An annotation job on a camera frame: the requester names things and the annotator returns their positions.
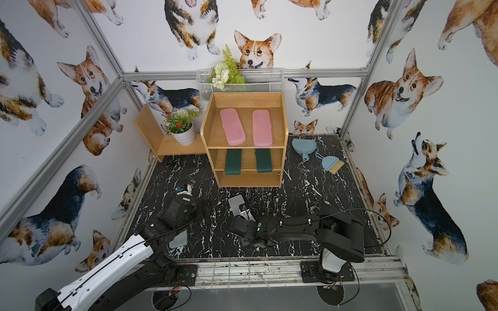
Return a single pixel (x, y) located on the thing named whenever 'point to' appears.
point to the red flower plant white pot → (180, 124)
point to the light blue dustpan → (304, 146)
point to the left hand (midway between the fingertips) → (203, 200)
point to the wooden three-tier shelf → (246, 134)
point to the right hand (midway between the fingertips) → (247, 225)
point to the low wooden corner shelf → (163, 144)
